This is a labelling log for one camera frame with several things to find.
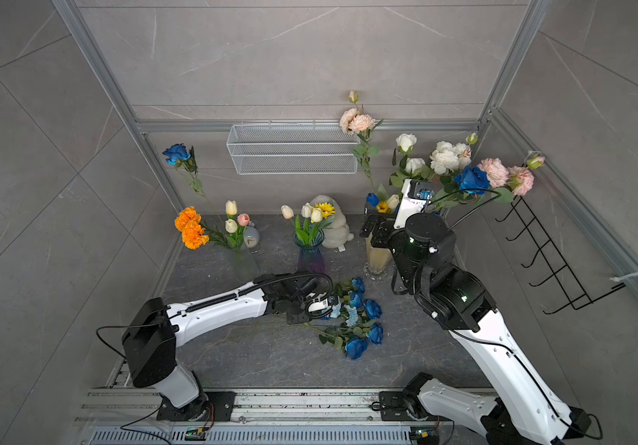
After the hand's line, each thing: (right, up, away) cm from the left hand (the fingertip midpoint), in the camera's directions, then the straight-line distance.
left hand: (309, 300), depth 83 cm
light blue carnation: (+14, -6, +3) cm, 15 cm away
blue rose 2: (+20, -4, +4) cm, 21 cm away
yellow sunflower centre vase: (+5, +28, 0) cm, 29 cm away
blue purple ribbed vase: (0, +12, +12) cm, 17 cm away
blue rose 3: (+15, 0, +4) cm, 15 cm away
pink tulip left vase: (-19, +25, -5) cm, 31 cm away
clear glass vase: (-24, +10, +15) cm, 30 cm away
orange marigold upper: (-33, +25, -10) cm, 43 cm away
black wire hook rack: (+59, +8, -25) cm, 64 cm away
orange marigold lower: (-29, +20, -15) cm, 38 cm away
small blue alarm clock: (-23, +19, +18) cm, 35 cm away
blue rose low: (+20, -9, -2) cm, 23 cm away
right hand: (+18, +26, -26) cm, 41 cm away
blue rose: (+14, -13, -4) cm, 19 cm away
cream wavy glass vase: (+22, +13, +4) cm, 26 cm away
